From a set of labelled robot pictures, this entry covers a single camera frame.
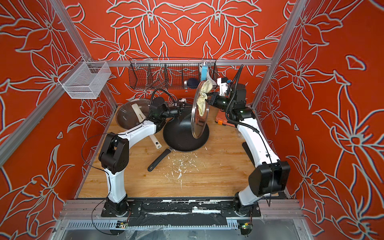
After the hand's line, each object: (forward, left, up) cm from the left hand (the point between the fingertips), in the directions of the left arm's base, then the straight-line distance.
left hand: (196, 108), depth 73 cm
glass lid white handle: (+11, +38, -20) cm, 44 cm away
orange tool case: (+18, -18, -27) cm, 37 cm away
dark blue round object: (+28, +3, -5) cm, 28 cm away
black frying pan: (+10, +5, -35) cm, 37 cm away
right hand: (+3, -1, +6) cm, 7 cm away
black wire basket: (+36, +18, -4) cm, 41 cm away
